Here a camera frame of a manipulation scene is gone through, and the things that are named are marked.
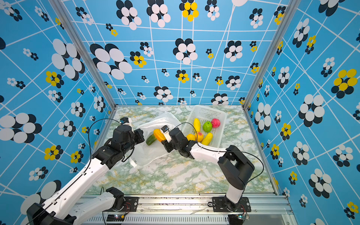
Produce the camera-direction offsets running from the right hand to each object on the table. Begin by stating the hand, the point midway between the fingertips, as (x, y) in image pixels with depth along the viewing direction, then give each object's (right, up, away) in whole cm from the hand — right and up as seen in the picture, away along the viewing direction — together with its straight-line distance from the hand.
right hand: (165, 140), depth 87 cm
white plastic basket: (+29, +17, +22) cm, 40 cm away
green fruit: (+29, +8, +12) cm, 32 cm away
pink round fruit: (+35, +10, +15) cm, 40 cm away
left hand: (-10, +7, -10) cm, 16 cm away
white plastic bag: (-15, -10, +3) cm, 18 cm away
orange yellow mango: (-3, +4, -5) cm, 7 cm away
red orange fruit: (+22, +1, +8) cm, 24 cm away
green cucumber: (-10, -1, +7) cm, 13 cm away
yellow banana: (+28, -1, +7) cm, 29 cm away
